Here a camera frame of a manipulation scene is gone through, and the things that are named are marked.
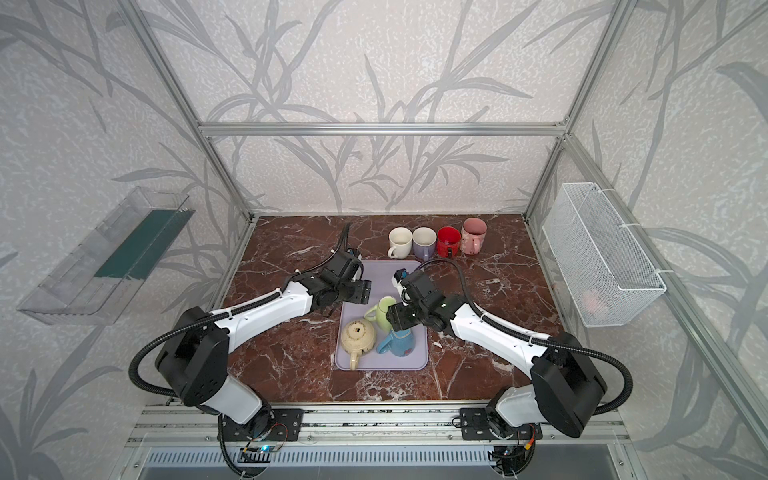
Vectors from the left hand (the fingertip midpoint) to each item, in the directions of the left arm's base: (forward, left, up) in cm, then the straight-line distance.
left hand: (364, 279), depth 89 cm
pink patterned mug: (+19, -36, -1) cm, 40 cm away
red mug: (+20, -28, -7) cm, 35 cm away
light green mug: (-10, -5, -1) cm, 12 cm away
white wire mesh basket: (-14, -54, +26) cm, 61 cm away
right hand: (-8, -10, 0) cm, 13 cm away
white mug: (+21, -11, -5) cm, 24 cm away
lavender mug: (+21, -19, -7) cm, 29 cm away
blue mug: (-18, -11, -4) cm, 21 cm away
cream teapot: (-17, 0, -2) cm, 17 cm away
